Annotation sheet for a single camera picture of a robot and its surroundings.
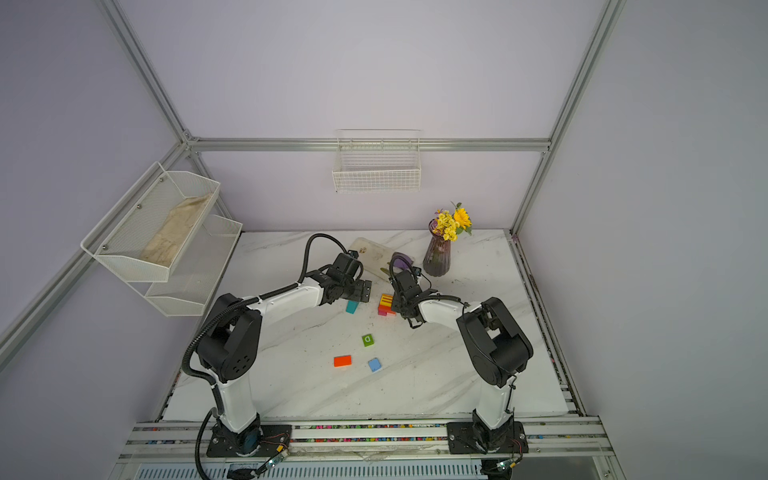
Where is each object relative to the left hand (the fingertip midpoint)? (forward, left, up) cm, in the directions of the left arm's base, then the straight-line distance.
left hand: (354, 288), depth 95 cm
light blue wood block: (-22, -7, -7) cm, 25 cm away
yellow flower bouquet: (+11, -30, +18) cm, 36 cm away
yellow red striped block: (-3, -11, -3) cm, 11 cm away
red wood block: (-5, -11, -5) cm, 13 cm away
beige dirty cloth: (+19, -6, -6) cm, 21 cm away
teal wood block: (-3, +1, -7) cm, 7 cm away
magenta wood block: (-6, -9, -6) cm, 12 cm away
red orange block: (-21, +2, -7) cm, 23 cm away
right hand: (-2, -15, -4) cm, 16 cm away
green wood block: (-15, -5, -6) cm, 17 cm away
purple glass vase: (+12, -28, +3) cm, 31 cm away
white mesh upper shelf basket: (-2, +51, +24) cm, 57 cm away
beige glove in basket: (-1, +47, +22) cm, 52 cm away
